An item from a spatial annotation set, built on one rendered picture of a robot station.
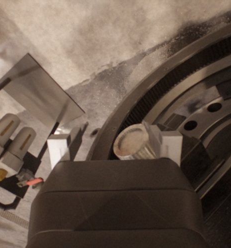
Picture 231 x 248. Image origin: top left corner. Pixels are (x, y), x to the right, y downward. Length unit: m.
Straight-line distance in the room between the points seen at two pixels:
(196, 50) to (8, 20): 0.78
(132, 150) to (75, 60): 0.77
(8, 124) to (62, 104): 0.33
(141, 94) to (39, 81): 0.68
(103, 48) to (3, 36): 0.47
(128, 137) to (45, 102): 0.93
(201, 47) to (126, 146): 0.39
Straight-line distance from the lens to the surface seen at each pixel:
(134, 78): 0.89
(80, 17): 0.84
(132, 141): 0.18
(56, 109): 1.09
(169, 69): 0.50
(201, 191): 0.22
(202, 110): 0.52
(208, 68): 0.53
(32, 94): 1.10
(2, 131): 0.83
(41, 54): 0.96
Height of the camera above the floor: 0.80
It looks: 48 degrees down
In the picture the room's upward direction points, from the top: 171 degrees counter-clockwise
